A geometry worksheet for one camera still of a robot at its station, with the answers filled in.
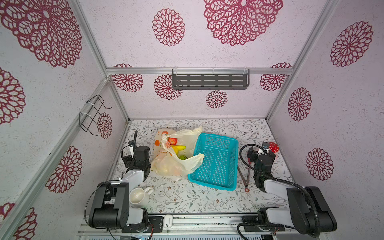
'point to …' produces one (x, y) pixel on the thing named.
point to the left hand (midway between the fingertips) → (132, 155)
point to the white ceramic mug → (139, 197)
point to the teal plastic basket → (219, 167)
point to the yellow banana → (176, 148)
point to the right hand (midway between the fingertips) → (262, 146)
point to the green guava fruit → (183, 157)
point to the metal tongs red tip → (245, 182)
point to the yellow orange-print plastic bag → (166, 162)
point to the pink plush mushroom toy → (273, 147)
